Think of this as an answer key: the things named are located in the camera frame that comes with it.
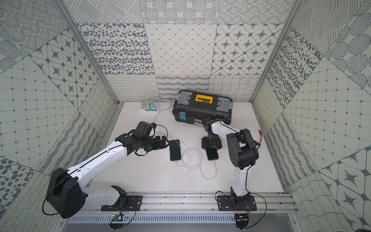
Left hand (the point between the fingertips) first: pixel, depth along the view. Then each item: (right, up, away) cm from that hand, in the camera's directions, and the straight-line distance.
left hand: (162, 140), depth 82 cm
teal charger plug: (-13, +20, +28) cm, 37 cm away
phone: (+6, -8, +12) cm, 15 cm away
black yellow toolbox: (+18, +20, +11) cm, 29 cm away
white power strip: (-23, +19, +32) cm, 44 cm away
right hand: (+30, -8, +11) cm, 33 cm away
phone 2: (+30, -10, +8) cm, 33 cm away
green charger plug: (-17, +20, +29) cm, 39 cm away
